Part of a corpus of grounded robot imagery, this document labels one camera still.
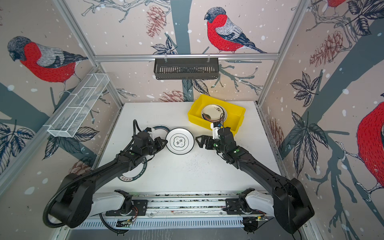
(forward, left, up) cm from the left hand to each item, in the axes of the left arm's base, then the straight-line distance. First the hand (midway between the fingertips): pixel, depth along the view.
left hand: (168, 140), depth 84 cm
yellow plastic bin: (+29, -47, -9) cm, 55 cm away
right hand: (-2, -19, +3) cm, 19 cm away
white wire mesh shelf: (+12, +47, +17) cm, 51 cm away
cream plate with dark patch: (+29, -31, -9) cm, 43 cm away
